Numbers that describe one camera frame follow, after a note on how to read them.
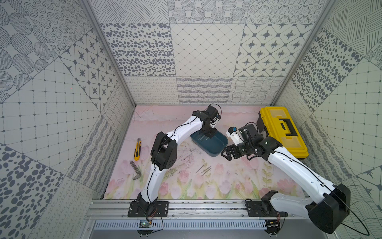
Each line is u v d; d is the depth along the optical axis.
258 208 0.73
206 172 0.87
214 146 0.98
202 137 1.01
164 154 0.55
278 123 0.88
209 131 0.80
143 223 0.72
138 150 0.94
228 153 0.68
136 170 0.86
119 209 0.75
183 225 0.70
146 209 0.63
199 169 0.88
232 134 0.70
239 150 0.66
